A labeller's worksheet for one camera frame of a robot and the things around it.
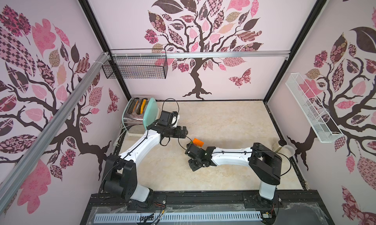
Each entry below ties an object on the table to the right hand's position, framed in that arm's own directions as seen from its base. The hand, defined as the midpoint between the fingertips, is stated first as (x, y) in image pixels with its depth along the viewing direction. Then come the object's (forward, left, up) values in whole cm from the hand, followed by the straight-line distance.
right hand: (193, 165), depth 86 cm
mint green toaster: (+28, +34, +18) cm, 47 cm away
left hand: (+15, +8, +12) cm, 20 cm away
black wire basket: (+78, +46, +18) cm, 92 cm away
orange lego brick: (+9, -3, +11) cm, 15 cm away
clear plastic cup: (+5, -55, +7) cm, 56 cm away
